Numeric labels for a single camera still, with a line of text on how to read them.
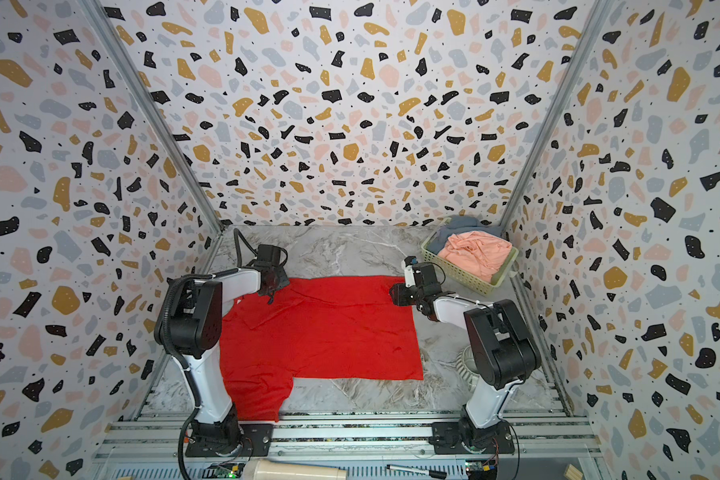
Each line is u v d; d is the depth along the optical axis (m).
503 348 0.49
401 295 0.86
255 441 0.73
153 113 0.86
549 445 0.75
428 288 0.78
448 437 0.75
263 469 0.67
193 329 0.53
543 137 0.95
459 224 1.13
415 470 0.70
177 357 0.52
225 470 0.70
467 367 0.79
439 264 0.78
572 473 0.69
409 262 0.88
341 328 0.93
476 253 1.00
